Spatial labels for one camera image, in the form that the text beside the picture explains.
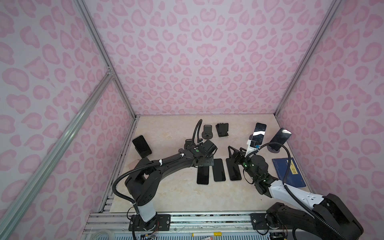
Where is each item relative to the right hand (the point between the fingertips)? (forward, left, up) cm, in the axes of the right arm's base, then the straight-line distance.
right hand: (234, 146), depth 82 cm
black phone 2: (+17, -21, -11) cm, 29 cm away
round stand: (+20, +14, -15) cm, 29 cm away
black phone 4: (+4, +54, -7) cm, 55 cm away
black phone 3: (+13, -33, -8) cm, 36 cm away
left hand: (-3, +15, -9) cm, 17 cm away
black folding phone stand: (+22, +4, -12) cm, 25 cm away
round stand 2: (+8, -28, -16) cm, 33 cm away
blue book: (-10, -36, -16) cm, 40 cm away
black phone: (-6, +7, -17) cm, 19 cm away
